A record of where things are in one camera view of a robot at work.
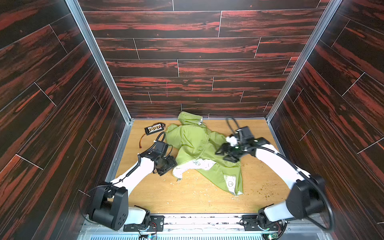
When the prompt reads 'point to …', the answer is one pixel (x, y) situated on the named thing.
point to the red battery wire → (139, 141)
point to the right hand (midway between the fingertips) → (221, 154)
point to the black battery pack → (154, 128)
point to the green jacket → (196, 146)
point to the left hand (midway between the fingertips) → (174, 166)
